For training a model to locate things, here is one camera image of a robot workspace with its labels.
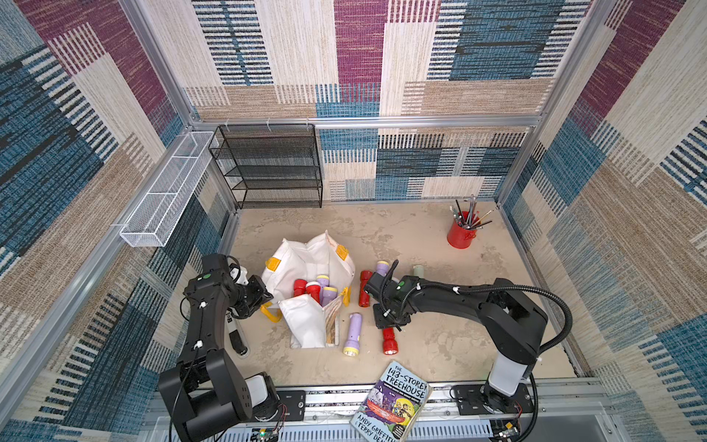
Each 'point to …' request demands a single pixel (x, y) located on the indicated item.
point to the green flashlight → (418, 271)
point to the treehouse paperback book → (392, 407)
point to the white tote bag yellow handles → (310, 325)
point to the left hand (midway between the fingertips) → (272, 294)
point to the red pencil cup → (463, 229)
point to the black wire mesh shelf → (270, 165)
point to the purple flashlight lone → (352, 345)
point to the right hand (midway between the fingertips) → (389, 325)
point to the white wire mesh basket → (150, 224)
